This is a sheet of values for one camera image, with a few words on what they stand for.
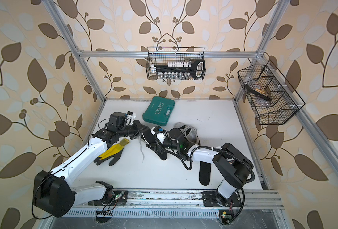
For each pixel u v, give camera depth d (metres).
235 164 0.47
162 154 0.74
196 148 0.59
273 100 0.73
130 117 0.76
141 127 0.75
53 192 0.40
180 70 0.85
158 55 0.91
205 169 0.83
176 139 0.64
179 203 0.74
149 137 0.76
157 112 1.05
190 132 0.91
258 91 0.75
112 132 0.61
